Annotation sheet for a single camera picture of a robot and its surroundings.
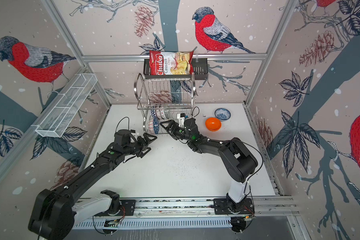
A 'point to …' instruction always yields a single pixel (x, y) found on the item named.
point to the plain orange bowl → (213, 124)
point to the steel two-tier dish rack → (162, 100)
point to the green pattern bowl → (167, 113)
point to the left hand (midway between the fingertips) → (154, 142)
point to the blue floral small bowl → (222, 114)
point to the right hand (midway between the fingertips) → (160, 130)
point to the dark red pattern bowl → (158, 113)
